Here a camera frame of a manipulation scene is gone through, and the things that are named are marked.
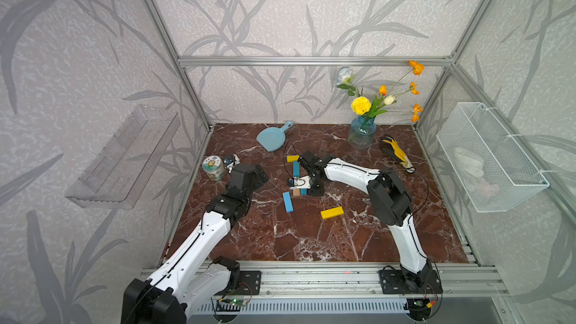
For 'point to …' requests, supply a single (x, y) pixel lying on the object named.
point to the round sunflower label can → (213, 166)
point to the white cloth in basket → (468, 162)
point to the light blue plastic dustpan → (273, 139)
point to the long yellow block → (332, 212)
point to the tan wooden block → (296, 192)
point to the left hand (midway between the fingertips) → (256, 171)
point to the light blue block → (288, 202)
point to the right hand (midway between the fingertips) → (311, 185)
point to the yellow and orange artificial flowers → (382, 102)
